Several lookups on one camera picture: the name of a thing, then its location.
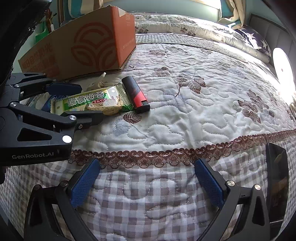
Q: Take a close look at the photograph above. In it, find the brown cardboard box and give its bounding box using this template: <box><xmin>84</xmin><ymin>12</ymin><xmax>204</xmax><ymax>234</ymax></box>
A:
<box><xmin>18</xmin><ymin>6</ymin><xmax>137</xmax><ymax>81</ymax></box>

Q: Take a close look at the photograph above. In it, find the floral quilted bedspread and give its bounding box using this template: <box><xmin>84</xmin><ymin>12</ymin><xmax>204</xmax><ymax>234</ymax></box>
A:
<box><xmin>0</xmin><ymin>32</ymin><xmax>296</xmax><ymax>241</ymax></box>

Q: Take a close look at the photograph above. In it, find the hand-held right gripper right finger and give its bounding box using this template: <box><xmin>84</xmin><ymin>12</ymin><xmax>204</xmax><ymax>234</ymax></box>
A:
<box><xmin>194</xmin><ymin>159</ymin><xmax>272</xmax><ymax>241</ymax></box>

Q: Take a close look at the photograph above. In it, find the green shopping bag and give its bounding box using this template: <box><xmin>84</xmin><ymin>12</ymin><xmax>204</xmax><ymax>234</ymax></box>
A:
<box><xmin>35</xmin><ymin>21</ymin><xmax>52</xmax><ymax>44</ymax></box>

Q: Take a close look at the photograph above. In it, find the white round disc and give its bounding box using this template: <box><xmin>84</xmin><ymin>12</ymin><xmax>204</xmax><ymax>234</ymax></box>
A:
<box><xmin>272</xmin><ymin>47</ymin><xmax>294</xmax><ymax>105</ymax></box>

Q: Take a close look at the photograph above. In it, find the beige curtain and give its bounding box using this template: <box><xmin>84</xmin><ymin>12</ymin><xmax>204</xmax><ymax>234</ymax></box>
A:
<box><xmin>228</xmin><ymin>0</ymin><xmax>247</xmax><ymax>29</ymax></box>

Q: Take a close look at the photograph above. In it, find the navy star pillow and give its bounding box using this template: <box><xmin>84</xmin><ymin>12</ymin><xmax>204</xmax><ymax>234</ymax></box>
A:
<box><xmin>233</xmin><ymin>24</ymin><xmax>272</xmax><ymax>57</ymax></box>

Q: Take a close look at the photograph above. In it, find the black red lighter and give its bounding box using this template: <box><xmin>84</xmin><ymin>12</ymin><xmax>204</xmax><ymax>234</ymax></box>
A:
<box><xmin>121</xmin><ymin>76</ymin><xmax>151</xmax><ymax>114</ymax></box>

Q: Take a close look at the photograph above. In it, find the green snack packet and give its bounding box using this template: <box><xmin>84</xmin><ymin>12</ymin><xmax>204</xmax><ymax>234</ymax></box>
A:
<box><xmin>51</xmin><ymin>83</ymin><xmax>134</xmax><ymax>116</ymax></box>

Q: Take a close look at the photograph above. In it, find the blue white packet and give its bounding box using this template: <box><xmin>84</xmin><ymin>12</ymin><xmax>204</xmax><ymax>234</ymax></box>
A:
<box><xmin>28</xmin><ymin>94</ymin><xmax>66</xmax><ymax>114</ymax></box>

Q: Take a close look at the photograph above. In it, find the black smartphone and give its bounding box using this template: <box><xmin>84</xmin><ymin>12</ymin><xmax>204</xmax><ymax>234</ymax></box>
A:
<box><xmin>265</xmin><ymin>142</ymin><xmax>289</xmax><ymax>233</ymax></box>

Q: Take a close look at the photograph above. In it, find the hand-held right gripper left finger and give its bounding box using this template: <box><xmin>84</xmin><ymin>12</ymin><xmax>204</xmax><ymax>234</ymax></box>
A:
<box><xmin>23</xmin><ymin>159</ymin><xmax>102</xmax><ymax>241</ymax></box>

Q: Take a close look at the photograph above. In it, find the folded floral quilt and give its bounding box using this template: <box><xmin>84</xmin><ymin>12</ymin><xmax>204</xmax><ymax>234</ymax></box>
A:
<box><xmin>133</xmin><ymin>12</ymin><xmax>271</xmax><ymax>63</ymax></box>

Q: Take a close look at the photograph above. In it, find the grey padded headboard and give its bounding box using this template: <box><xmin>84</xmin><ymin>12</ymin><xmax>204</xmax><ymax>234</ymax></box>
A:
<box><xmin>248</xmin><ymin>13</ymin><xmax>296</xmax><ymax>77</ymax></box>

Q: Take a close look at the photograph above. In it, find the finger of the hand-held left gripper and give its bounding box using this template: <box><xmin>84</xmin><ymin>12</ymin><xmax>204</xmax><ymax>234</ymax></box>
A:
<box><xmin>9</xmin><ymin>101</ymin><xmax>104</xmax><ymax>149</ymax></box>
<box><xmin>9</xmin><ymin>72</ymin><xmax>83</xmax><ymax>102</ymax></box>

